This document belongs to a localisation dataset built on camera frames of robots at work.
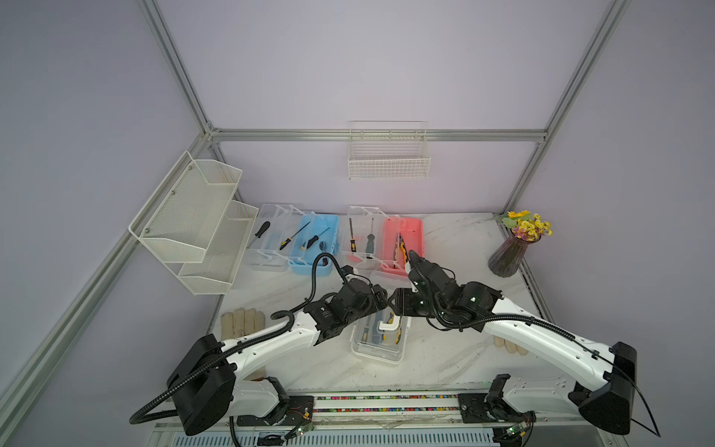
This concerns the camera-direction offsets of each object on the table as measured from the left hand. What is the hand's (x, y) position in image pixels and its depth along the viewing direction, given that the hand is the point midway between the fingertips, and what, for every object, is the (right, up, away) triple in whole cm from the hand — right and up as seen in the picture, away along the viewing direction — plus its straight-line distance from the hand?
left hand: (376, 299), depth 81 cm
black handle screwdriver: (-40, +23, +20) cm, 50 cm away
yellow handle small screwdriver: (-8, +18, +17) cm, 26 cm away
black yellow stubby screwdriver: (-24, +18, +30) cm, 42 cm away
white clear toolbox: (-2, -14, +3) cm, 14 cm away
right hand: (+6, 0, -7) cm, 9 cm away
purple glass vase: (+46, +11, +15) cm, 50 cm away
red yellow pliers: (+12, +15, +27) cm, 33 cm away
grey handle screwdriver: (-2, +15, +15) cm, 21 cm away
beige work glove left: (-44, -9, +7) cm, 46 cm away
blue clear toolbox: (-35, +19, +23) cm, 46 cm away
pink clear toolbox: (+4, +22, +26) cm, 34 cm away
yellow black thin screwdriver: (-32, +18, +20) cm, 42 cm away
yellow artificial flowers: (+46, +22, +3) cm, 51 cm away
